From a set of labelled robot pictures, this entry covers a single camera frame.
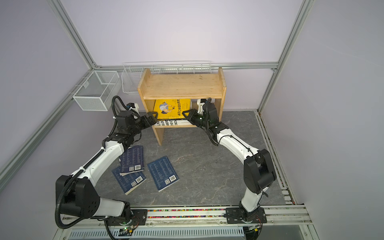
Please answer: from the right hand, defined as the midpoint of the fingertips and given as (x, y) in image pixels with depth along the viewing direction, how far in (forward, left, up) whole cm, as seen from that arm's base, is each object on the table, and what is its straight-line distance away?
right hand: (182, 114), depth 80 cm
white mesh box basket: (+22, +57, -2) cm, 61 cm away
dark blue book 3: (-22, +12, -27) cm, 37 cm away
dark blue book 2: (-27, +32, -28) cm, 51 cm away
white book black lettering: (-2, +8, -5) cm, 10 cm away
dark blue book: (-14, +32, -26) cm, 44 cm away
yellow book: (+4, +7, 0) cm, 8 cm away
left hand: (+1, +17, -3) cm, 17 cm away
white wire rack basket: (+30, +34, +7) cm, 46 cm away
